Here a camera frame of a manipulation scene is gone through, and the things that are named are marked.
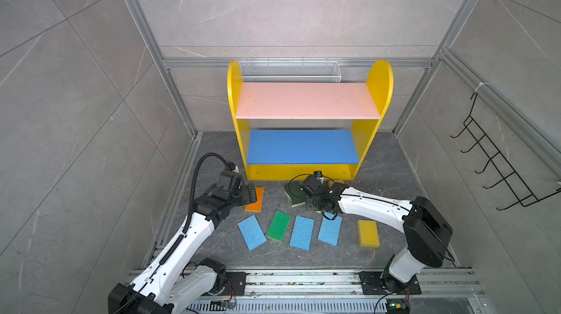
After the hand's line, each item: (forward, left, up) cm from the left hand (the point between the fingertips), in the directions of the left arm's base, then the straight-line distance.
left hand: (246, 187), depth 80 cm
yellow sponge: (-14, -46, -13) cm, 50 cm away
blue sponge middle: (-13, -21, -15) cm, 28 cm away
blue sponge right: (-12, -32, -15) cm, 37 cm away
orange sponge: (-1, -2, -14) cm, 15 cm away
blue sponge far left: (-12, -1, -15) cm, 19 cm away
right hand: (-2, -27, -11) cm, 29 cm away
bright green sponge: (-9, -12, -15) cm, 21 cm away
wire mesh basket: (+49, -19, +18) cm, 56 cm away
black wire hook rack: (-5, -82, +15) cm, 84 cm away
